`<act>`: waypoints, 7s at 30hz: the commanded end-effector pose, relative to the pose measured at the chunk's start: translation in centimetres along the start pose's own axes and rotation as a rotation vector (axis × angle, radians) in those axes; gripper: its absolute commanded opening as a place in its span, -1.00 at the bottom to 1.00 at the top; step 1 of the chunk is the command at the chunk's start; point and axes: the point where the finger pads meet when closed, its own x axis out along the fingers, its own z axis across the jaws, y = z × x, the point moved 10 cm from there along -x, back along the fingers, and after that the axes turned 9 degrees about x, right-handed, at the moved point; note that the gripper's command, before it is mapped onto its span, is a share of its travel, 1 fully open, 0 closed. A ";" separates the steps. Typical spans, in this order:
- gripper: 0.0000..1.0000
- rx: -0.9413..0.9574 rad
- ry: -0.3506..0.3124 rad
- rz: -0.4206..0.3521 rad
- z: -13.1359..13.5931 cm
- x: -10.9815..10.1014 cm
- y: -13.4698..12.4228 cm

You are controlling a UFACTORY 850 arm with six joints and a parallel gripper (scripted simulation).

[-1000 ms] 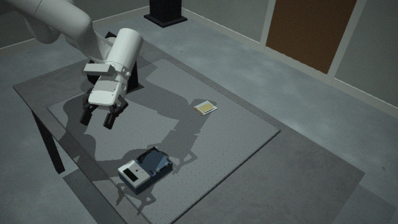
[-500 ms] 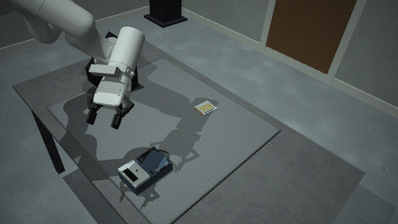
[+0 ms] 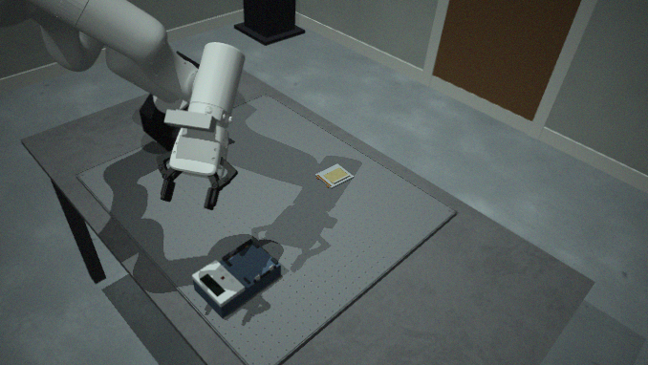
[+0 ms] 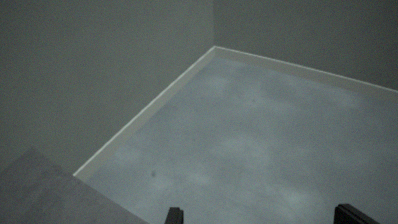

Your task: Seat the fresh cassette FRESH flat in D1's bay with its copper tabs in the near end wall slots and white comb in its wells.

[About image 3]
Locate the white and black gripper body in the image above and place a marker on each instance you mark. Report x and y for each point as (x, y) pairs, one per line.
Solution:
(200, 152)

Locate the dark blue and white dock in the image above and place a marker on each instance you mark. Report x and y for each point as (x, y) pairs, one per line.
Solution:
(227, 284)

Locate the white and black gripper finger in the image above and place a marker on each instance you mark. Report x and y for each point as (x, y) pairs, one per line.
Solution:
(218, 184)
(168, 182)

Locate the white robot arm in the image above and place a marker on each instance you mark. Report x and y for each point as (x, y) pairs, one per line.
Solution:
(130, 32)

